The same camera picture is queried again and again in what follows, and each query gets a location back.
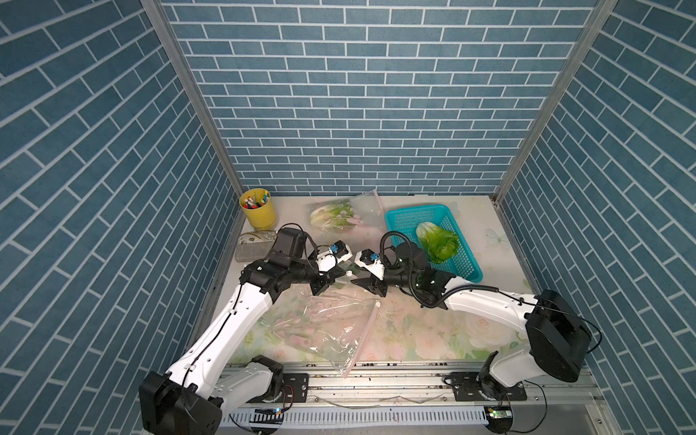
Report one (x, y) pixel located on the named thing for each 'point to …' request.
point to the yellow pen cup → (258, 207)
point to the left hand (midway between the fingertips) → (347, 270)
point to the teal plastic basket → (462, 264)
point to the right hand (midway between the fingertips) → (358, 272)
